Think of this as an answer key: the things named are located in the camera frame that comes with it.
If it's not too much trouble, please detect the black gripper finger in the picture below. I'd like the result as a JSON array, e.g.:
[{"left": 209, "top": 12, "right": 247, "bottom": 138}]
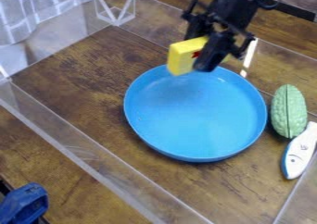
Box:
[
  {"left": 185, "top": 18, "right": 211, "bottom": 40},
  {"left": 193, "top": 31, "right": 238, "bottom": 72}
]

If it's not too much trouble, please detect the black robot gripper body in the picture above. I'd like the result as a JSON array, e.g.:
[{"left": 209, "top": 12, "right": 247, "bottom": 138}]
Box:
[{"left": 182, "top": 0, "right": 260, "bottom": 58}]

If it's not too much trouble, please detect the yellow toy butter block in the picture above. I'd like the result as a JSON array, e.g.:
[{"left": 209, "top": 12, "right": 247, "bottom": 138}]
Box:
[{"left": 166, "top": 36, "right": 209, "bottom": 76}]

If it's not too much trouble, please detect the blue round plastic plate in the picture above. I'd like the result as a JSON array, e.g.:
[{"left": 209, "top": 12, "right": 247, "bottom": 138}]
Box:
[{"left": 124, "top": 66, "right": 268, "bottom": 163}]

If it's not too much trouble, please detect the green toy bitter gourd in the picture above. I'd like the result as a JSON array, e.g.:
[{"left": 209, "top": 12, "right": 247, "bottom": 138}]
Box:
[{"left": 270, "top": 84, "right": 308, "bottom": 138}]

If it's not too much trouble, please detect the white blue toy fish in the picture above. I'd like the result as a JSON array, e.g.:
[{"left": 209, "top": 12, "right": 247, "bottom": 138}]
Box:
[{"left": 281, "top": 121, "right": 317, "bottom": 180}]

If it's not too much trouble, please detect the clear acrylic enclosure wall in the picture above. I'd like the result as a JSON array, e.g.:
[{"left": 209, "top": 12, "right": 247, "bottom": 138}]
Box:
[{"left": 0, "top": 0, "right": 317, "bottom": 224}]

